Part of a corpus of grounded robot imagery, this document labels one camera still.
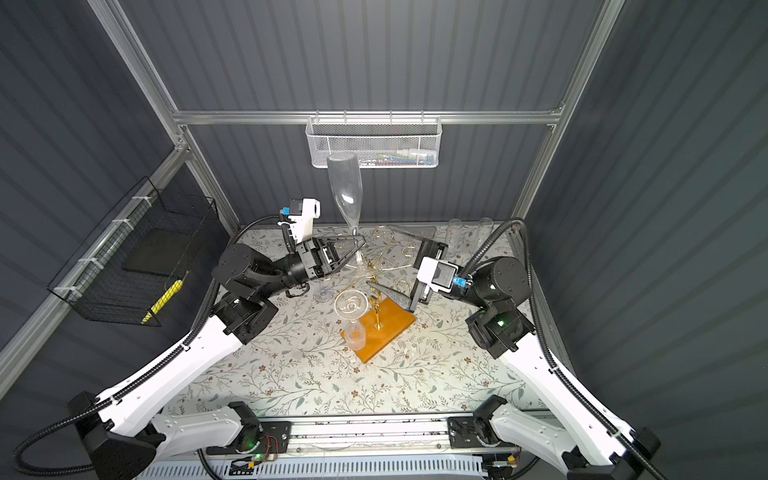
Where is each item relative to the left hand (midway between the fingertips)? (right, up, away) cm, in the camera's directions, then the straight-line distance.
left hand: (364, 243), depth 49 cm
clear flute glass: (+33, +6, +40) cm, 52 cm away
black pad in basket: (-53, -1, +24) cm, 58 cm away
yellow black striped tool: (-48, -13, +19) cm, 54 cm away
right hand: (+3, -2, -1) cm, 4 cm away
